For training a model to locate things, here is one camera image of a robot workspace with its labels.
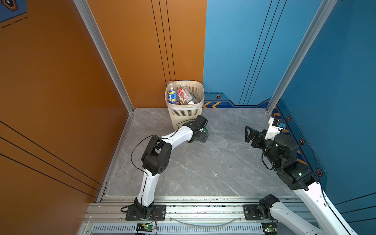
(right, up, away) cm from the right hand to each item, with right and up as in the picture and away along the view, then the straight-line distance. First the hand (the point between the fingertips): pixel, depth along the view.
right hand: (252, 128), depth 67 cm
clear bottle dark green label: (-26, +18, +25) cm, 40 cm away
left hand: (-23, -4, +32) cm, 39 cm away
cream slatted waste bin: (-34, +8, +23) cm, 41 cm away
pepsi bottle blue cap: (-40, +22, +25) cm, 52 cm away
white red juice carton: (-32, +20, +20) cm, 43 cm away
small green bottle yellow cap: (-19, -3, +35) cm, 39 cm away
